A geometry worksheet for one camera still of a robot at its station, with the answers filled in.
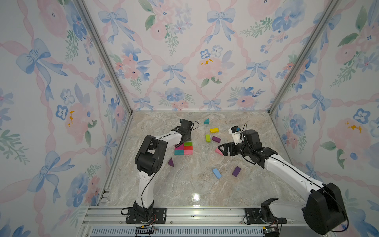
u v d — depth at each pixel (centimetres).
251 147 63
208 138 104
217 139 103
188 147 98
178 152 95
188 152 97
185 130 81
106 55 87
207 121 113
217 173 88
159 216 74
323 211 40
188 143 100
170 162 90
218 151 79
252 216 73
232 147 72
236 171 88
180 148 97
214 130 107
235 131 73
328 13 70
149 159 55
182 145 92
